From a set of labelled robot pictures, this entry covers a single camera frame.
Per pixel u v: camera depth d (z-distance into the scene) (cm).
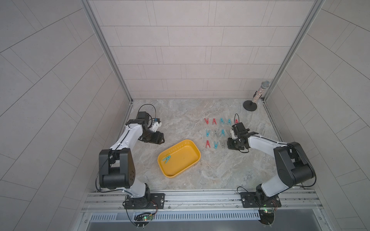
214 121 102
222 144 91
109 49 87
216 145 91
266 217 67
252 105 111
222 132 96
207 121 102
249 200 71
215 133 96
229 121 102
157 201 71
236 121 105
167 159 84
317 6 71
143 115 71
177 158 85
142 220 65
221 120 102
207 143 91
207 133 96
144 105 74
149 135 72
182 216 105
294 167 44
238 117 108
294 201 71
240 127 74
